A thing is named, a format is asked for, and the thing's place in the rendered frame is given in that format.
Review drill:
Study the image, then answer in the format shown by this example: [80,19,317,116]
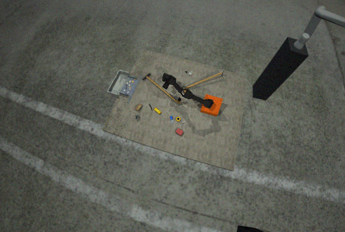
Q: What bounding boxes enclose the tan wooden pole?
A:
[143,74,181,105]

